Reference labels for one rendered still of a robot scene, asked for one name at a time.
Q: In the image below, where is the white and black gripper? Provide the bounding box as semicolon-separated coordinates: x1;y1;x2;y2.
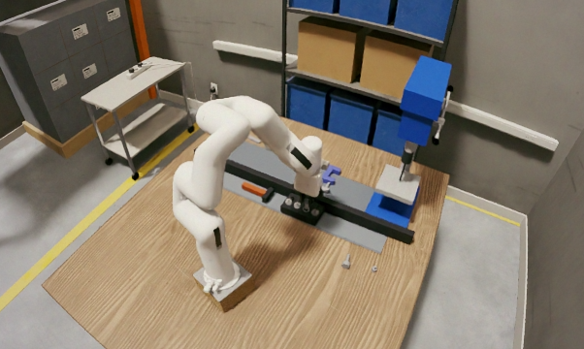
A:
293;171;323;206

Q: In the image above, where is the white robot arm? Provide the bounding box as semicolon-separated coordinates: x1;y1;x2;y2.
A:
173;96;330;293

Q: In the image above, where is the black rectangular bar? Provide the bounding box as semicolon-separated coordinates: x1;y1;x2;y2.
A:
224;159;415;245

